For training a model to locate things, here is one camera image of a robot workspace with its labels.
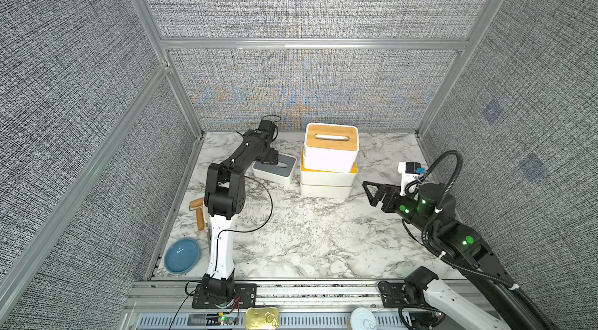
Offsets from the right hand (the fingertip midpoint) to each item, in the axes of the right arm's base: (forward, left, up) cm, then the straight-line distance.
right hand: (374, 180), depth 67 cm
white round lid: (-32, +4, -22) cm, 39 cm away
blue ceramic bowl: (-13, +63, -28) cm, 70 cm away
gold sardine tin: (-31, +33, -23) cm, 51 cm away
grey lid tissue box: (+23, +28, -26) cm, 45 cm away
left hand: (+27, +36, -23) cm, 51 cm away
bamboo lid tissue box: (+19, +11, +1) cm, 22 cm away
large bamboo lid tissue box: (+9, +17, -22) cm, 29 cm away
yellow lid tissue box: (+9, +12, -13) cm, 20 cm away
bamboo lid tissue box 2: (+11, +10, -3) cm, 15 cm away
